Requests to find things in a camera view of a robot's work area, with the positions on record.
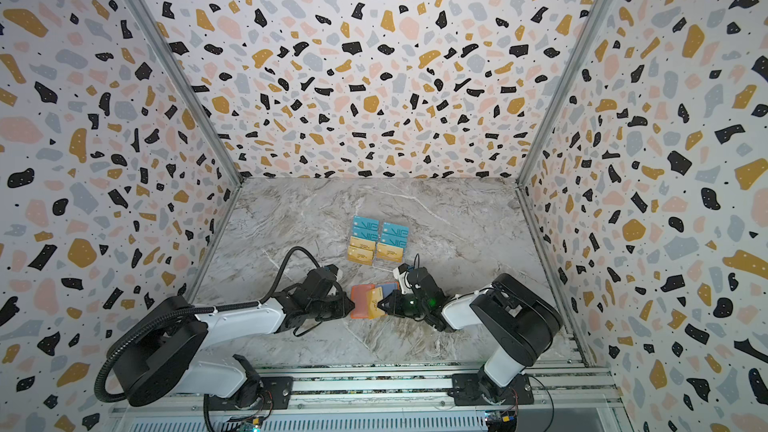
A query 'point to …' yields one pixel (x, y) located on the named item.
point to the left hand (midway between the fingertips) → (361, 302)
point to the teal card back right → (395, 225)
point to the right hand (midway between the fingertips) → (377, 302)
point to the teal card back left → (355, 217)
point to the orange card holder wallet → (359, 297)
